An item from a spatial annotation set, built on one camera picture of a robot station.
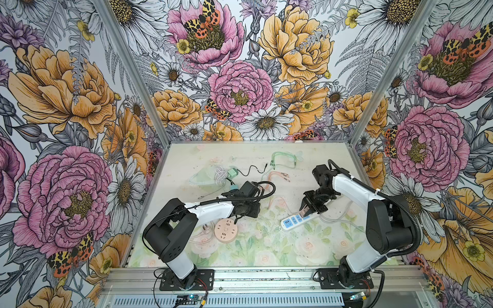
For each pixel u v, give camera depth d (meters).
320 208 0.78
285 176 1.05
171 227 0.49
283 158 1.16
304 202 0.81
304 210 0.83
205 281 0.73
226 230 0.85
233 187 0.99
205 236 0.85
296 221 0.87
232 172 1.05
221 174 1.03
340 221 0.90
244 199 0.70
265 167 1.10
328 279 0.74
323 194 0.74
